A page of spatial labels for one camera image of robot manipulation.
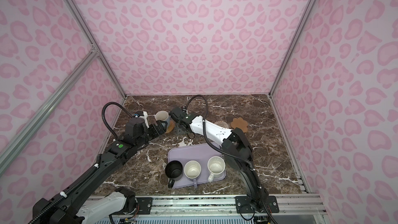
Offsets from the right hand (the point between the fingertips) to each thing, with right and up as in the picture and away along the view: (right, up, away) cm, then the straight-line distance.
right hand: (185, 127), depth 90 cm
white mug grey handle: (+5, -22, -7) cm, 23 cm away
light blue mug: (-14, +6, +7) cm, 17 cm away
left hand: (-10, +4, -12) cm, 16 cm away
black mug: (-5, -21, -8) cm, 23 cm away
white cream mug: (+18, -20, -6) cm, 27 cm away
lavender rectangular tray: (+9, -16, +2) cm, 18 cm away
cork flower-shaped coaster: (+35, +1, +14) cm, 37 cm away
